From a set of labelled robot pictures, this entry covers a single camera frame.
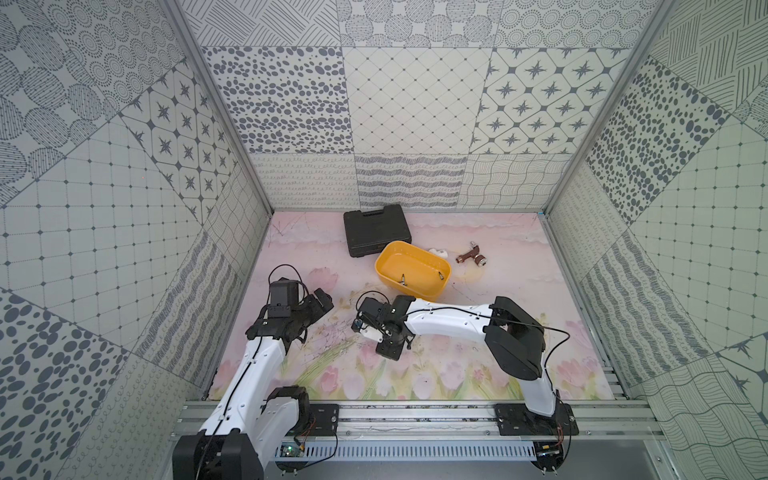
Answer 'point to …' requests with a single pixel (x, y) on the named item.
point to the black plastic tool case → (368, 234)
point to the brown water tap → (473, 253)
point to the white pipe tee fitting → (438, 253)
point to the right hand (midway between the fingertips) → (394, 346)
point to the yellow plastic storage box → (408, 270)
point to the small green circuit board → (291, 451)
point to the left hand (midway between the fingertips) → (317, 301)
